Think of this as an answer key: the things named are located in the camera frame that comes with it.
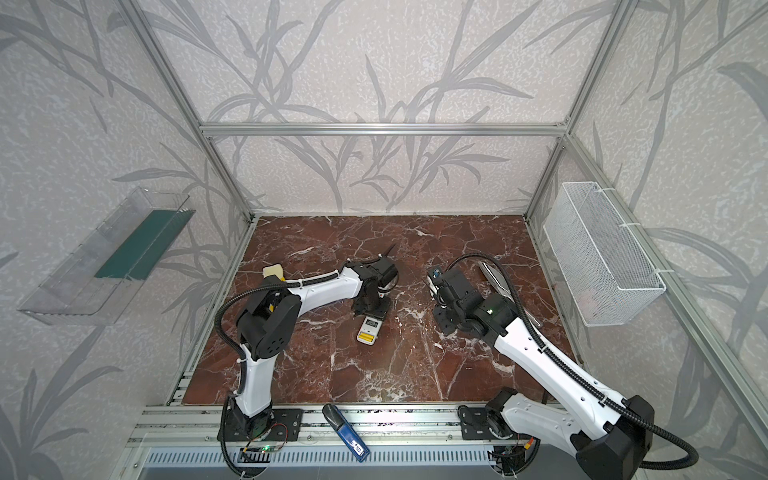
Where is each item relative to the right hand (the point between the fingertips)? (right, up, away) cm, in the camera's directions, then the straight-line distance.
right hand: (446, 297), depth 77 cm
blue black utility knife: (-25, -30, -8) cm, 40 cm away
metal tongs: (+20, +2, +21) cm, 29 cm away
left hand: (-18, -6, +16) cm, 24 cm away
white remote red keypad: (-22, -12, +11) cm, 27 cm away
